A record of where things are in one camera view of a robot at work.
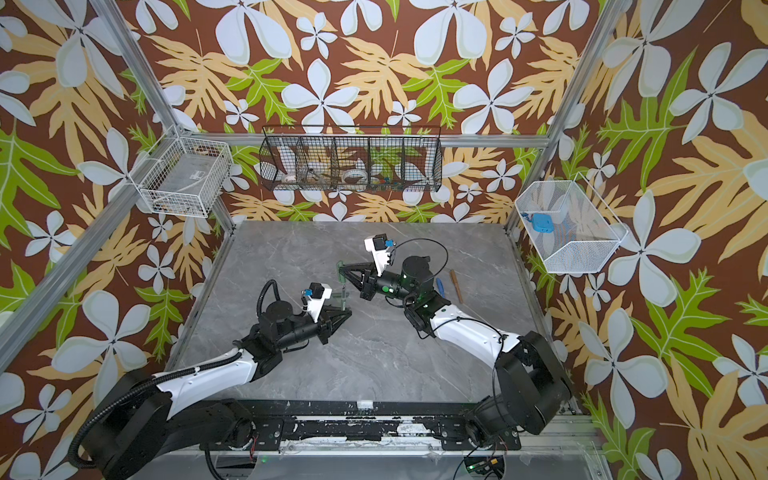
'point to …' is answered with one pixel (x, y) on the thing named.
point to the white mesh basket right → (585, 231)
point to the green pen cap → (341, 277)
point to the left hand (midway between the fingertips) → (348, 308)
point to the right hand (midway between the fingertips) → (341, 273)
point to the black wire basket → (351, 158)
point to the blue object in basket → (541, 222)
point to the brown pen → (456, 285)
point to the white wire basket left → (184, 175)
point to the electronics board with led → (486, 464)
